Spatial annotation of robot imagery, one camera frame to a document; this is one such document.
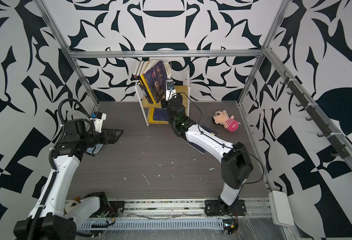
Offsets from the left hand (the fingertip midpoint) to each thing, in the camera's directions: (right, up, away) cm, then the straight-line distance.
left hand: (115, 128), depth 75 cm
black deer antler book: (+13, +22, +6) cm, 26 cm away
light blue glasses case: (-5, -8, -9) cm, 13 cm away
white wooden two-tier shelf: (+10, +12, +36) cm, 39 cm away
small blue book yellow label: (+20, +7, +28) cm, 35 cm away
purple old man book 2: (+18, +27, +10) cm, 34 cm away
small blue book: (+44, -13, +19) cm, 50 cm away
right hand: (+27, +20, -2) cm, 34 cm away
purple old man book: (+19, +28, +10) cm, 36 cm away
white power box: (+79, -36, -5) cm, 87 cm away
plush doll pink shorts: (+61, +6, +27) cm, 67 cm away
